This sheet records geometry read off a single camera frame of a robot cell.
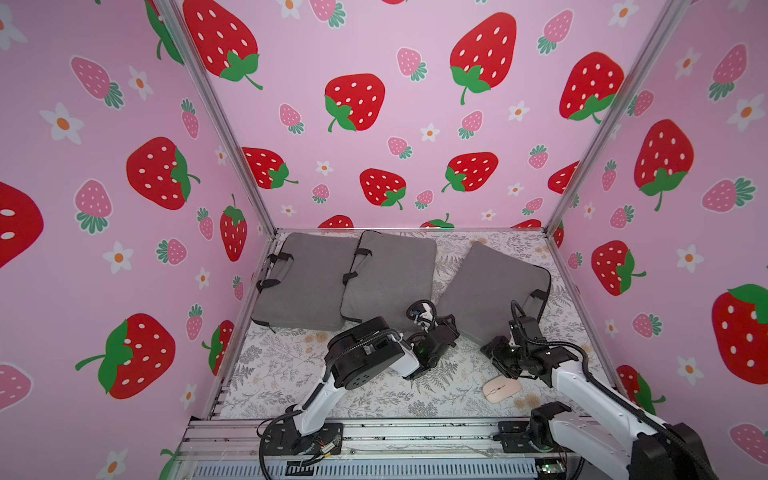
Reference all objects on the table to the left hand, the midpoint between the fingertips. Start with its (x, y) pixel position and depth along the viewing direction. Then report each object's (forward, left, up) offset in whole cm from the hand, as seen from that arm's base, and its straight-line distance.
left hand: (462, 319), depth 92 cm
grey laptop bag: (+11, +52, +1) cm, 53 cm away
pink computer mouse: (-20, -8, -1) cm, 21 cm away
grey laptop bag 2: (+18, +24, +1) cm, 30 cm away
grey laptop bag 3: (+15, -9, -2) cm, 17 cm away
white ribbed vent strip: (-38, +16, -4) cm, 41 cm away
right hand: (-11, -4, -1) cm, 12 cm away
